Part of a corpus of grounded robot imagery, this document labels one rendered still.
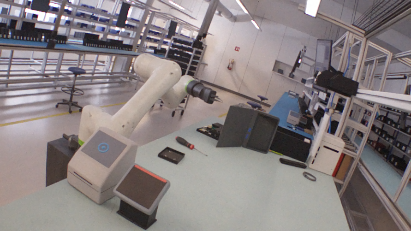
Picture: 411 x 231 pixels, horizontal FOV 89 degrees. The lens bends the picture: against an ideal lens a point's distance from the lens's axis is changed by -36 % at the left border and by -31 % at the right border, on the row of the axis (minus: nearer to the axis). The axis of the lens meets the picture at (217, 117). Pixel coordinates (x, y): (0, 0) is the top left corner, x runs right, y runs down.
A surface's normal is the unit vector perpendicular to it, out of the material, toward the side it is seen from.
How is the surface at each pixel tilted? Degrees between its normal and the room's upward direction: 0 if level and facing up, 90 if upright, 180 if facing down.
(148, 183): 32
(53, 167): 90
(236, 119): 90
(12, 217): 0
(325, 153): 90
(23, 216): 0
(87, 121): 87
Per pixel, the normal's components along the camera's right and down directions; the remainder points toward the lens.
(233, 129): 0.69, 0.36
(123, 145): 0.15, -0.75
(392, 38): -0.25, 0.12
